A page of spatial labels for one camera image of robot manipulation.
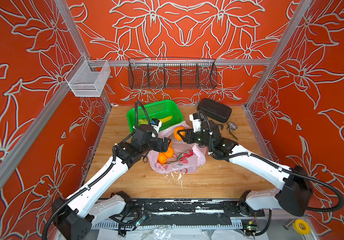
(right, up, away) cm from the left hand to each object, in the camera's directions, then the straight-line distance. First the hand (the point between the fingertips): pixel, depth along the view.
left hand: (163, 137), depth 74 cm
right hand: (+7, +3, +1) cm, 8 cm away
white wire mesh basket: (-50, +35, +19) cm, 64 cm away
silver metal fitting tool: (+47, +4, +30) cm, 56 cm away
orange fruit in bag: (+3, -12, +15) cm, 20 cm away
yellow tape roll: (+65, -42, -5) cm, 77 cm away
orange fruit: (+7, +1, 0) cm, 7 cm away
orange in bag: (-2, -14, +11) cm, 18 cm away
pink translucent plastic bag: (+12, -12, +4) cm, 17 cm away
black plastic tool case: (+36, +15, +35) cm, 52 cm away
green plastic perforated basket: (-25, +10, +32) cm, 42 cm away
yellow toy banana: (0, +9, +34) cm, 36 cm away
